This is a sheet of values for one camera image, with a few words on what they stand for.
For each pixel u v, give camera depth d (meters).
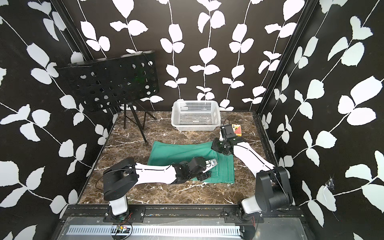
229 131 0.69
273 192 0.43
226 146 0.64
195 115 1.18
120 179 0.48
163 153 0.94
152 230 0.70
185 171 0.65
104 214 0.73
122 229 0.71
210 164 0.68
